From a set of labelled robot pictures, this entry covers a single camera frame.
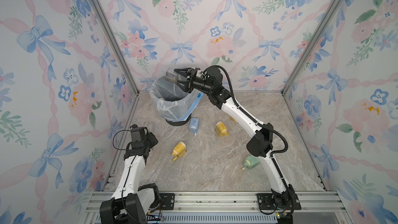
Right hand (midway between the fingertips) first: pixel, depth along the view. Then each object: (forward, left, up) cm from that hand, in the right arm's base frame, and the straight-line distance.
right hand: (173, 74), depth 70 cm
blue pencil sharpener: (-4, -7, -35) cm, 36 cm away
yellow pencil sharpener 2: (-18, -26, -9) cm, 33 cm away
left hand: (-13, +16, -33) cm, 39 cm away
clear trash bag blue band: (-4, +1, -15) cm, 15 cm away
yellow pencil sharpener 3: (-20, 0, -35) cm, 41 cm away
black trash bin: (+1, +3, -41) cm, 41 cm away
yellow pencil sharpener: (-7, -24, -35) cm, 43 cm away
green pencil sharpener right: (-26, -37, -36) cm, 58 cm away
